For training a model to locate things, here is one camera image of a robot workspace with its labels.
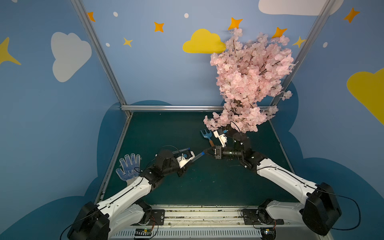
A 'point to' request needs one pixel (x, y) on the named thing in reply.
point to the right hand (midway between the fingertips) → (206, 151)
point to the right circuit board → (268, 233)
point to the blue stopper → (203, 153)
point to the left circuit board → (143, 232)
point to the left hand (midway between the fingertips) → (193, 157)
